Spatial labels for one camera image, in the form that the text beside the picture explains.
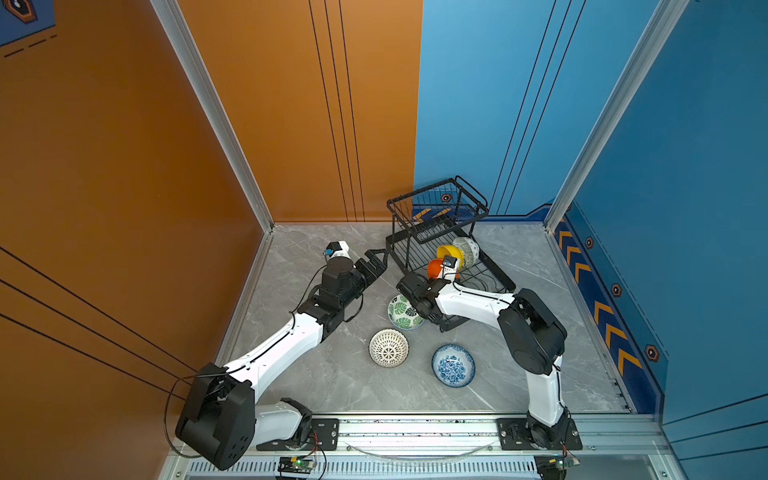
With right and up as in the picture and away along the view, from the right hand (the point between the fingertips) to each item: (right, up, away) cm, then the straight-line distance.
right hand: (454, 283), depth 93 cm
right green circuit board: (+19, -41, -23) cm, 51 cm away
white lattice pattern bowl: (-21, -18, -7) cm, 28 cm away
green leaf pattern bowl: (-16, -10, +1) cm, 19 cm away
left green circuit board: (-43, -41, -23) cm, 63 cm away
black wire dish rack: (-8, +15, -7) cm, 18 cm away
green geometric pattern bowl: (+6, +10, +4) cm, 13 cm away
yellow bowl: (-1, +10, +5) cm, 12 cm away
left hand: (-22, +9, -13) cm, 27 cm away
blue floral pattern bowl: (-2, -22, -10) cm, 24 cm away
